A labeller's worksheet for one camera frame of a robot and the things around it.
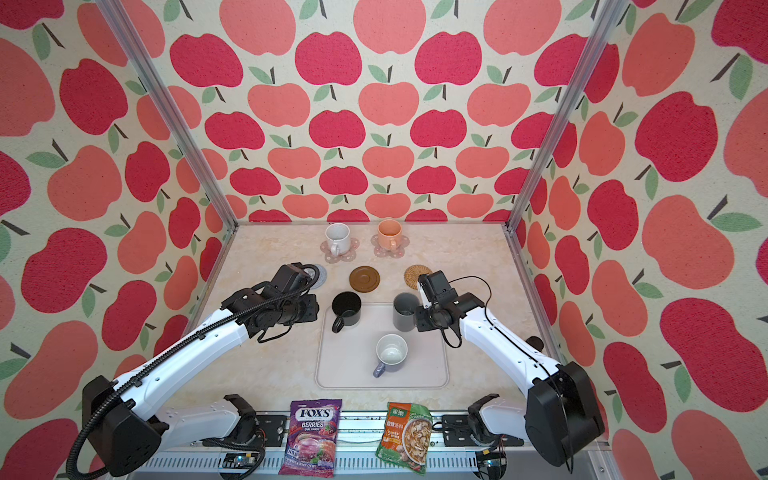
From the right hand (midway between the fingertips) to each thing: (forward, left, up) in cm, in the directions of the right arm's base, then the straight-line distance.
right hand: (429, 316), depth 85 cm
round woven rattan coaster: (+21, +5, -9) cm, 24 cm away
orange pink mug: (+34, +15, -2) cm, 37 cm away
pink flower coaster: (+25, +36, -9) cm, 45 cm away
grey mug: (+3, +7, -2) cm, 8 cm away
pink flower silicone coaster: (+30, +18, -8) cm, 35 cm away
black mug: (+1, +24, +1) cm, 24 cm away
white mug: (+32, +34, -4) cm, 47 cm away
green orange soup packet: (-29, +5, -7) cm, 31 cm away
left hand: (-5, +29, +7) cm, 31 cm away
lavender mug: (-8, +10, -8) cm, 16 cm away
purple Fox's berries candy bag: (-34, +28, -7) cm, 44 cm away
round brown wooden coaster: (+17, +22, -9) cm, 29 cm away
